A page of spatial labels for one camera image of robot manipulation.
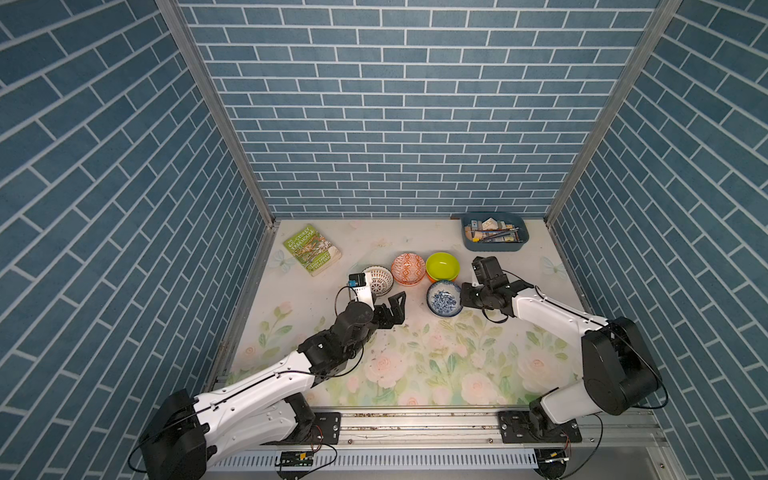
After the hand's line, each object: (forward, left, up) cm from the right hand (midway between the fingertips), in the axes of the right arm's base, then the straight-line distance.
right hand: (462, 295), depth 91 cm
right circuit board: (-40, -20, -8) cm, 45 cm away
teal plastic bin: (+38, -21, -1) cm, 44 cm away
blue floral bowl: (0, +5, -3) cm, 6 cm away
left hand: (-10, +18, +13) cm, 25 cm away
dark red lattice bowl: (+6, +26, -3) cm, 27 cm away
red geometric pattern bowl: (+11, +17, -3) cm, 21 cm away
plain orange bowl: (+6, +10, -1) cm, 11 cm away
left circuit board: (-44, +42, -9) cm, 61 cm away
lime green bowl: (+12, +5, -2) cm, 14 cm away
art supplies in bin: (+33, -14, -4) cm, 36 cm away
